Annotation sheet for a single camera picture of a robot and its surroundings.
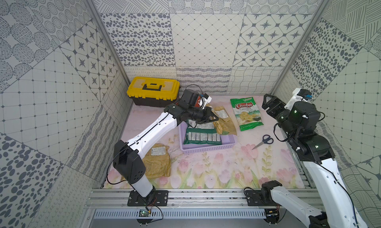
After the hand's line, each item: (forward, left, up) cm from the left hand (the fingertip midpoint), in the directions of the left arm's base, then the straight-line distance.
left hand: (219, 115), depth 71 cm
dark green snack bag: (+6, +6, -27) cm, 29 cm away
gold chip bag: (-13, +34, -27) cm, 46 cm away
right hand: (+1, -21, +10) cm, 23 cm away
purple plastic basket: (+2, -9, -29) cm, 31 cm away
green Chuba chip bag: (+25, -26, -28) cm, 45 cm away
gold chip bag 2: (-1, -3, -6) cm, 7 cm away
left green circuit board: (-37, +37, -31) cm, 61 cm away
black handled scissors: (+4, -35, -30) cm, 46 cm away
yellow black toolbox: (+30, +41, -13) cm, 52 cm away
